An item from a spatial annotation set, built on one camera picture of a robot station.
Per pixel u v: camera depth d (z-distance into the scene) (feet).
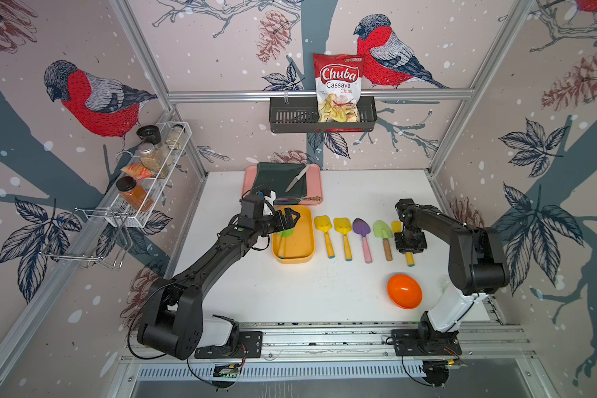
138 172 2.29
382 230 3.25
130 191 2.05
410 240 2.62
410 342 2.37
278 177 3.92
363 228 3.23
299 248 3.03
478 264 1.60
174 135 2.87
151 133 2.43
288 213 2.50
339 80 2.68
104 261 2.20
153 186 2.27
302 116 3.50
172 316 1.38
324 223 3.30
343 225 3.27
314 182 3.86
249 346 2.40
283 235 3.21
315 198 3.62
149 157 2.33
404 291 2.68
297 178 3.86
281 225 2.44
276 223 2.45
